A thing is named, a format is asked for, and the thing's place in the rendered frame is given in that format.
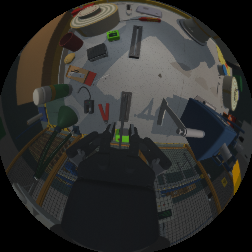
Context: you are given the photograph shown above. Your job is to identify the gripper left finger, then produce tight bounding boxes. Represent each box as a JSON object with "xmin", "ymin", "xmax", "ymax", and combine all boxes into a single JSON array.
[{"xmin": 66, "ymin": 121, "xmax": 117, "ymax": 161}]

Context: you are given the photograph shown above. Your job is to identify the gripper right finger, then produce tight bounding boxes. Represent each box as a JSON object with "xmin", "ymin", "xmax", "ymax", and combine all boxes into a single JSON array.
[{"xmin": 128, "ymin": 123, "xmax": 173, "ymax": 172}]

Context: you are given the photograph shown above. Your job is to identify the green lamp shade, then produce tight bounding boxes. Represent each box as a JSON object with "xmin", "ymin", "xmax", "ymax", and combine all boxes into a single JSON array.
[{"xmin": 57, "ymin": 105, "xmax": 79, "ymax": 131}]

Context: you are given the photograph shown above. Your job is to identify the bright green block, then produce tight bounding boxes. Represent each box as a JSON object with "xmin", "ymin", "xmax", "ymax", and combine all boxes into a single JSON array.
[{"xmin": 114, "ymin": 128, "xmax": 131, "ymax": 144}]

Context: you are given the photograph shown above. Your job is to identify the orange-framed mesh fence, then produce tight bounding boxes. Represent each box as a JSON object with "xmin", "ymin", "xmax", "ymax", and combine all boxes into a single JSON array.
[{"xmin": 5, "ymin": 125, "xmax": 236, "ymax": 249}]

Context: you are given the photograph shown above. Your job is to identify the blue machine body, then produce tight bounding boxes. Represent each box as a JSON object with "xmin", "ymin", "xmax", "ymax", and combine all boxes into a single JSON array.
[{"xmin": 179, "ymin": 95, "xmax": 245, "ymax": 172}]

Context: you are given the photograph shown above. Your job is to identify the grey short cylinder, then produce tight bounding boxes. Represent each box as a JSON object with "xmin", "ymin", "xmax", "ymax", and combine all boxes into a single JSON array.
[{"xmin": 26, "ymin": 112, "xmax": 44, "ymax": 126}]

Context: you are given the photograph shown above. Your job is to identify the green and white cylinder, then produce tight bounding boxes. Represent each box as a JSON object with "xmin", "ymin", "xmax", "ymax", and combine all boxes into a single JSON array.
[{"xmin": 32, "ymin": 83, "xmax": 74, "ymax": 107}]

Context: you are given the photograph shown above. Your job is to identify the green sign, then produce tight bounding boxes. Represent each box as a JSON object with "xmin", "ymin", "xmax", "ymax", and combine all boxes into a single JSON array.
[{"xmin": 158, "ymin": 209, "xmax": 173, "ymax": 221}]

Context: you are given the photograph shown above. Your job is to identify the yellow oval lump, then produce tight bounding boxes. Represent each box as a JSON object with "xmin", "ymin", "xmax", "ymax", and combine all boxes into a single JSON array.
[{"xmin": 64, "ymin": 52, "xmax": 77, "ymax": 65}]

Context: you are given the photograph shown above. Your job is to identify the yellow panel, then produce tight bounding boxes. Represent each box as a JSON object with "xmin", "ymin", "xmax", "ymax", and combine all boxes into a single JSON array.
[{"xmin": 231, "ymin": 159, "xmax": 242, "ymax": 196}]

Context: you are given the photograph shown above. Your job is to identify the black ribbed box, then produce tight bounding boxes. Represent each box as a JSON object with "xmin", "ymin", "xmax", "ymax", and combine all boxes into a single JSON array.
[{"xmin": 86, "ymin": 43, "xmax": 109, "ymax": 63}]

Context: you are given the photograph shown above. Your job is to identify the white roll with yellow face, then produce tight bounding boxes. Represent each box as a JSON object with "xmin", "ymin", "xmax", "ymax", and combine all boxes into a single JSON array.
[{"xmin": 222, "ymin": 75, "xmax": 240, "ymax": 112}]

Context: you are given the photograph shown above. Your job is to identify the brown cardboard board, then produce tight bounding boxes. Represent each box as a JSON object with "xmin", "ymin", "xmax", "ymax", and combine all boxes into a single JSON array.
[{"xmin": 16, "ymin": 11, "xmax": 74, "ymax": 107}]

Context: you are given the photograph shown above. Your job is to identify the dark red mug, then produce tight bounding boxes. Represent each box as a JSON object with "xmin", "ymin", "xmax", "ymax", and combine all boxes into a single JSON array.
[{"xmin": 59, "ymin": 32, "xmax": 85, "ymax": 53}]

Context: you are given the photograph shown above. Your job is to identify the small green box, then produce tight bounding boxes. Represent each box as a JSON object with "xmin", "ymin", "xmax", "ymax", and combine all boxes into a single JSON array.
[{"xmin": 106, "ymin": 30, "xmax": 122, "ymax": 43}]

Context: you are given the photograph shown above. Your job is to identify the yellow paper sheet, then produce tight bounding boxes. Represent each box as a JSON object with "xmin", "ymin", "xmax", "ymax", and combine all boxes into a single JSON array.
[{"xmin": 216, "ymin": 44, "xmax": 233, "ymax": 77}]

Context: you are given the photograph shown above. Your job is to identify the large beige tape roll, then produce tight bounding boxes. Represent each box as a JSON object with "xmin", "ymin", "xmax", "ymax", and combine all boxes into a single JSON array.
[{"xmin": 70, "ymin": 2, "xmax": 121, "ymax": 38}]

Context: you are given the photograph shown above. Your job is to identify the grey round dish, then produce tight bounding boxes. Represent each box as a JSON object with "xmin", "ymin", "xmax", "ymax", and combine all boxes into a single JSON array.
[{"xmin": 179, "ymin": 18, "xmax": 212, "ymax": 47}]

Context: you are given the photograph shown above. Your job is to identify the red flat box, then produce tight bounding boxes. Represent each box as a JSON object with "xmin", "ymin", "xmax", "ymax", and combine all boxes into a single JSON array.
[{"xmin": 71, "ymin": 6, "xmax": 86, "ymax": 17}]

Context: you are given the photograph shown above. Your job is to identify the pale grey flat pad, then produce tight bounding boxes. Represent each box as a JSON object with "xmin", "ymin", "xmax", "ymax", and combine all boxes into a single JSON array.
[{"xmin": 136, "ymin": 5, "xmax": 163, "ymax": 20}]

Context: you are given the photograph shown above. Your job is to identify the red-handled pliers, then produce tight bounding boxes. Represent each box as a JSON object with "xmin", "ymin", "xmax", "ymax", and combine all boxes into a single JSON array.
[{"xmin": 98, "ymin": 103, "xmax": 111, "ymax": 125}]

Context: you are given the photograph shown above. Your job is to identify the black meter with cable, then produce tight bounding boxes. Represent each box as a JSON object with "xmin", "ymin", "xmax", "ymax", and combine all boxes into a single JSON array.
[{"xmin": 78, "ymin": 86, "xmax": 96, "ymax": 115}]

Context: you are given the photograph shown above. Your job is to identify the dark green lamp cable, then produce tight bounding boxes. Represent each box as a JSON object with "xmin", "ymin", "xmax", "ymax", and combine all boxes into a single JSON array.
[{"xmin": 34, "ymin": 125, "xmax": 73, "ymax": 180}]

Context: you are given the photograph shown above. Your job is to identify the white cylinder handle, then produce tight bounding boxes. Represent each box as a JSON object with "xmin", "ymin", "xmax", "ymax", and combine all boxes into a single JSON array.
[{"xmin": 176, "ymin": 127, "xmax": 206, "ymax": 139}]

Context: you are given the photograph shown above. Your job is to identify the grey slotted rail plate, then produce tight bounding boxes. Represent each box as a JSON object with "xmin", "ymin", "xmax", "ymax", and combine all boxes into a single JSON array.
[
  {"xmin": 129, "ymin": 25, "xmax": 144, "ymax": 60},
  {"xmin": 118, "ymin": 91, "xmax": 133, "ymax": 151}
]

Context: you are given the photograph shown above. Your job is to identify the red-handled screwdriver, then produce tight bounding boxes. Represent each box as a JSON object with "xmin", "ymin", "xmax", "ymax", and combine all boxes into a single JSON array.
[{"xmin": 118, "ymin": 17, "xmax": 162, "ymax": 24}]

